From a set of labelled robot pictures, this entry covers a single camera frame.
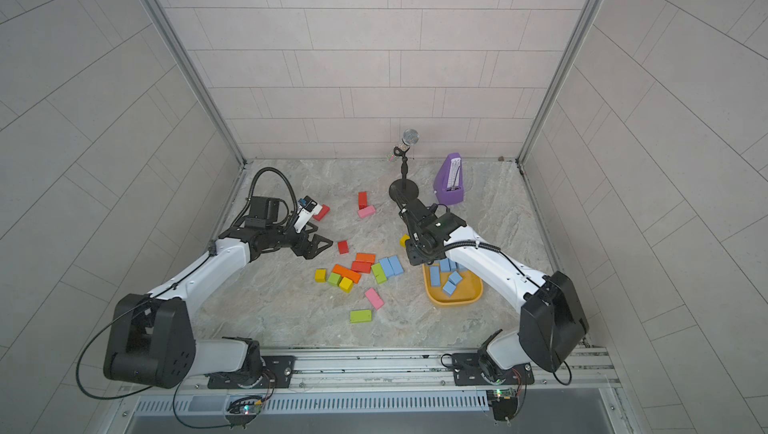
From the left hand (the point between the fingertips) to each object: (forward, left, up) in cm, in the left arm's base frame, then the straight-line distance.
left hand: (327, 231), depth 84 cm
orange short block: (-2, -11, -11) cm, 15 cm away
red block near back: (+17, -8, -8) cm, 21 cm away
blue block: (-6, -34, -7) cm, 36 cm away
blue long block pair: (-6, -17, -10) cm, 21 cm away
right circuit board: (-39, -45, -11) cm, 60 cm away
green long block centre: (-8, -15, -10) cm, 20 cm away
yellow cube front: (-12, -6, -8) cm, 16 cm away
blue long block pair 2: (-5, -20, -10) cm, 23 cm away
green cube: (-10, -2, -9) cm, 14 cm away
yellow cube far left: (-9, +2, -9) cm, 13 cm away
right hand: (-6, -26, -2) cm, 27 cm away
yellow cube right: (+3, -22, -8) cm, 24 cm away
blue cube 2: (-13, -35, -8) cm, 38 cm away
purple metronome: (+20, -38, -1) cm, 43 cm away
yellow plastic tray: (-14, -40, -8) cm, 43 cm away
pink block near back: (+15, -10, -10) cm, 20 cm away
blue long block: (-10, -31, -9) cm, 34 cm away
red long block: (-5, -9, -11) cm, 15 cm away
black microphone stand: (+23, -23, -9) cm, 34 cm away
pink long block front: (-15, -14, -10) cm, 23 cm away
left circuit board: (-39, +13, -9) cm, 43 cm away
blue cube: (-10, -37, -8) cm, 39 cm away
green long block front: (-20, -10, -10) cm, 25 cm away
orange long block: (-8, -5, -10) cm, 14 cm away
